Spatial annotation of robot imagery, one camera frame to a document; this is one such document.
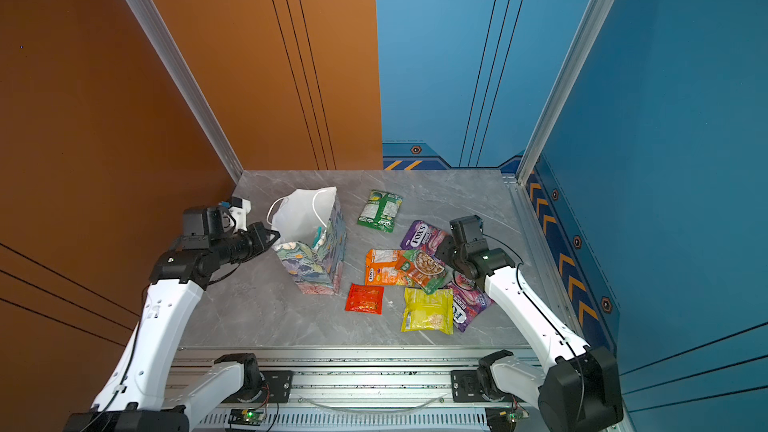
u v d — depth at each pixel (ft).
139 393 1.25
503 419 2.29
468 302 2.78
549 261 3.35
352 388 2.48
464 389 2.38
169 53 2.75
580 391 1.23
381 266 3.03
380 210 3.46
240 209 2.21
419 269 3.00
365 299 2.85
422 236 3.26
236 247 2.01
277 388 2.39
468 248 2.00
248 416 2.33
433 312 2.67
